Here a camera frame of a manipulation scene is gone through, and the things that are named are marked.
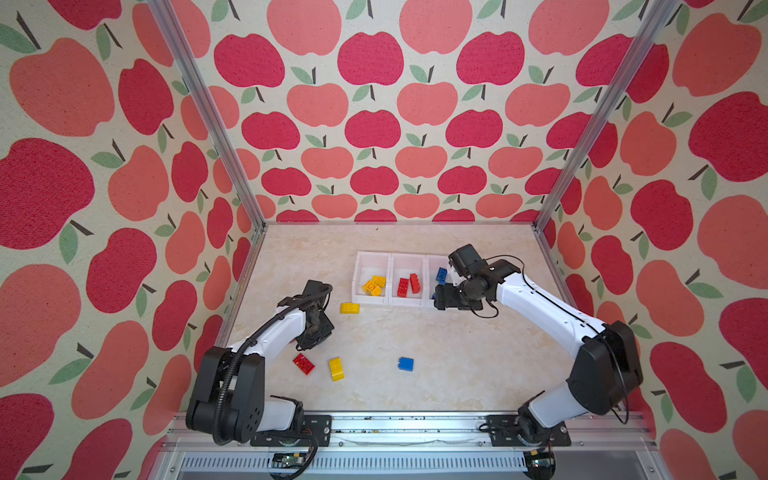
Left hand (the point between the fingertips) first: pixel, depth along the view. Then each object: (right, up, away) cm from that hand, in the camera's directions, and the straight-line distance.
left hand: (329, 336), depth 89 cm
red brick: (+23, +14, +12) cm, 30 cm away
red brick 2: (-6, -7, -5) cm, 10 cm away
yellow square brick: (+15, +16, +13) cm, 25 cm away
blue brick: (+23, -8, -2) cm, 25 cm away
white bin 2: (+24, +21, +17) cm, 36 cm away
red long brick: (+28, +15, +13) cm, 34 cm away
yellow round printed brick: (+14, +14, +10) cm, 22 cm away
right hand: (+37, +11, -4) cm, 38 cm away
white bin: (+10, +21, +16) cm, 28 cm away
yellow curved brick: (+6, +7, +7) cm, 11 cm away
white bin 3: (+35, +18, +15) cm, 42 cm away
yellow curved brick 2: (+3, -8, -5) cm, 10 cm away
